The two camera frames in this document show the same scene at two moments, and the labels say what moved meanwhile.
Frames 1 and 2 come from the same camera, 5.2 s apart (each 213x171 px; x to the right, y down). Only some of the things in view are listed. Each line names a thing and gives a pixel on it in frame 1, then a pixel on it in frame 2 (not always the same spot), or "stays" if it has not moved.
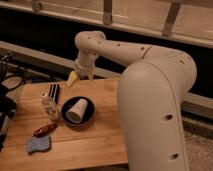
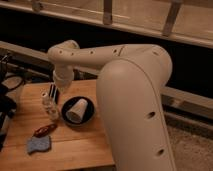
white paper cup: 76,112 stays
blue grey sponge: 38,143 stays
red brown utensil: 44,130 stays
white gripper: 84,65 → 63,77
